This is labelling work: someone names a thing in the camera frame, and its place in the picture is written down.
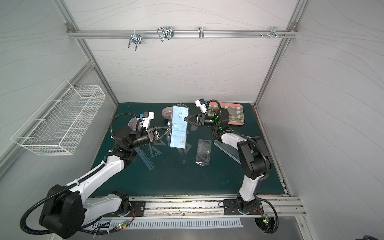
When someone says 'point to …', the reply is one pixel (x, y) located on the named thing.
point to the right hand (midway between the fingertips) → (183, 120)
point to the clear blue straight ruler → (144, 158)
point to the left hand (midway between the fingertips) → (170, 131)
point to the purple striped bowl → (167, 112)
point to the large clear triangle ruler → (150, 147)
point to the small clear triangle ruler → (160, 143)
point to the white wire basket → (57, 127)
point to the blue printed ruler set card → (179, 127)
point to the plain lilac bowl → (132, 123)
